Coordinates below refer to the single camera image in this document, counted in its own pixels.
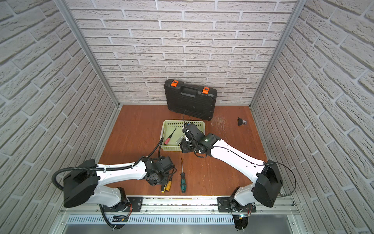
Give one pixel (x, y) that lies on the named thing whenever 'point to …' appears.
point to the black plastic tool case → (199, 102)
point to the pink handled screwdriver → (166, 142)
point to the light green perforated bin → (168, 126)
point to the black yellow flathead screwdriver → (163, 188)
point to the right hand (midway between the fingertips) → (185, 146)
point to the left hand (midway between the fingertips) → (168, 180)
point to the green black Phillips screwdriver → (183, 180)
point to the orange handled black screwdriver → (169, 184)
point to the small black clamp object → (240, 122)
